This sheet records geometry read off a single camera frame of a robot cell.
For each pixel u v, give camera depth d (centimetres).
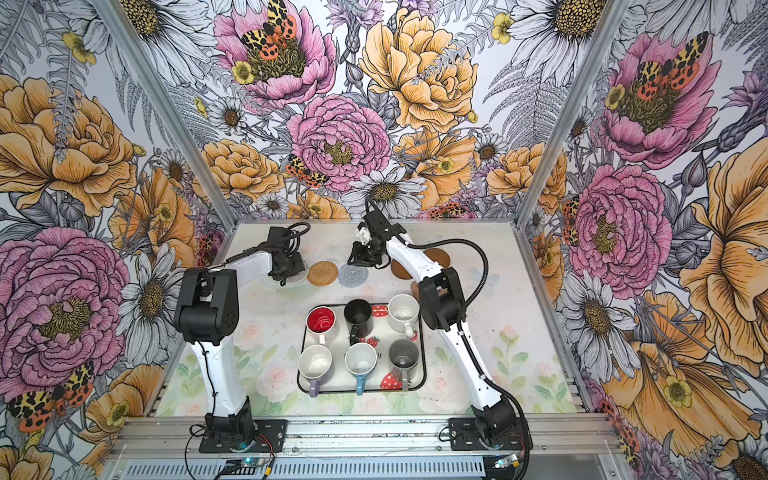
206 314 55
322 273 105
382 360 82
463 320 67
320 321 92
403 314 94
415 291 102
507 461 72
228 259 64
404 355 85
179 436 76
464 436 74
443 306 67
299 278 103
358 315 91
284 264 86
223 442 69
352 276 105
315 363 85
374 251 90
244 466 72
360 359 84
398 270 107
